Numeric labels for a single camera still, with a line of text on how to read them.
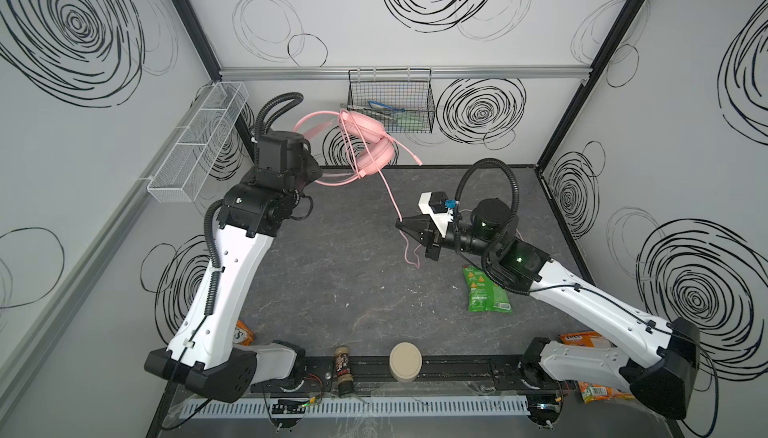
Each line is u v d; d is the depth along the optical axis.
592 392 0.69
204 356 0.36
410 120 0.96
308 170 0.58
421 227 0.59
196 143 0.72
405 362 0.70
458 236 0.54
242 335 0.78
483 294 0.83
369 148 0.64
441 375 0.75
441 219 0.53
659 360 0.39
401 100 0.99
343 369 0.72
